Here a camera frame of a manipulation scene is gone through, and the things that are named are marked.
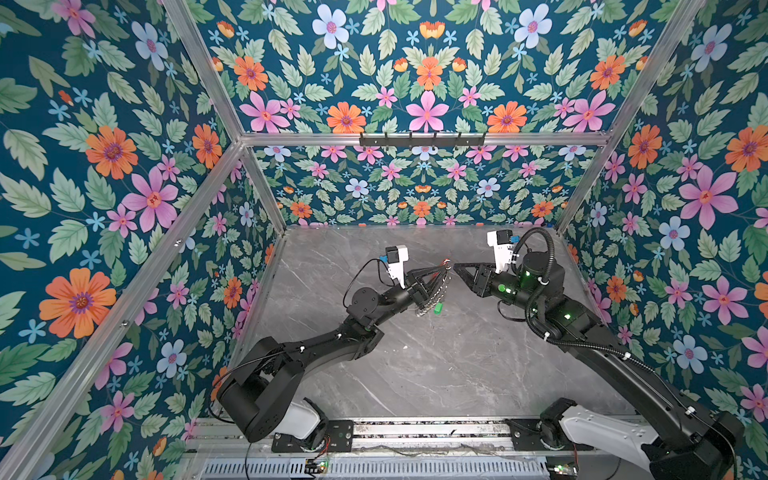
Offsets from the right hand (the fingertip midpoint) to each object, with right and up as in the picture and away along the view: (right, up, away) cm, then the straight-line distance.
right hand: (458, 264), depth 67 cm
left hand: (-3, -1, -4) cm, 5 cm away
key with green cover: (-1, -16, +31) cm, 35 cm away
